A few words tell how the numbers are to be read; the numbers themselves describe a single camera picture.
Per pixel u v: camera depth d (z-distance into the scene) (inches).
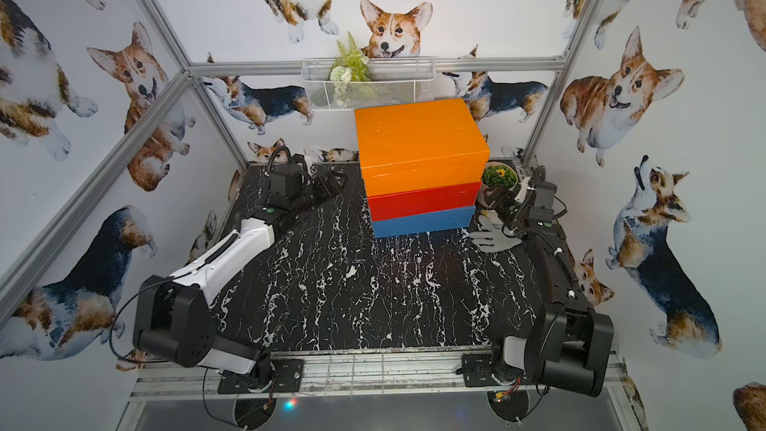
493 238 37.4
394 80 36.1
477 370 28.8
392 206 32.4
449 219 37.0
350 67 32.3
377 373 29.5
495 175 39.6
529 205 25.3
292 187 25.7
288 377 28.9
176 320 16.6
